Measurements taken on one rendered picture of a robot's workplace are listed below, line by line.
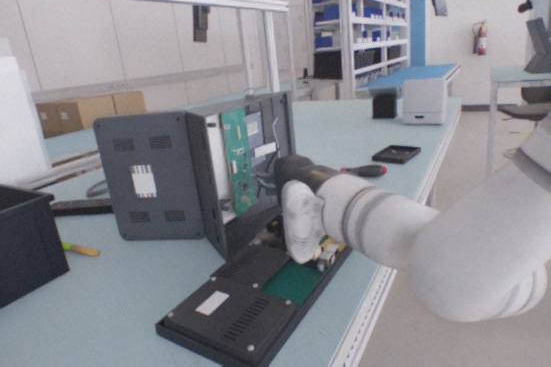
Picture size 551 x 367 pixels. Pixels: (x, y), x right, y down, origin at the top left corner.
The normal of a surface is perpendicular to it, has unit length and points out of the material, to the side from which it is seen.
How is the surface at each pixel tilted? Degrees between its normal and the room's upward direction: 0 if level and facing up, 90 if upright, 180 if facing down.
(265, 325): 0
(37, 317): 0
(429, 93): 90
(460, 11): 90
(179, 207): 90
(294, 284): 0
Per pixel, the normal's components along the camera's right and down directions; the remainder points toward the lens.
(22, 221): 0.86, 0.06
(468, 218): -0.75, -0.43
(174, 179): -0.15, 0.29
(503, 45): -0.50, 0.29
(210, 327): -0.11, -0.95
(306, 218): 0.56, 0.17
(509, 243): -0.61, -0.20
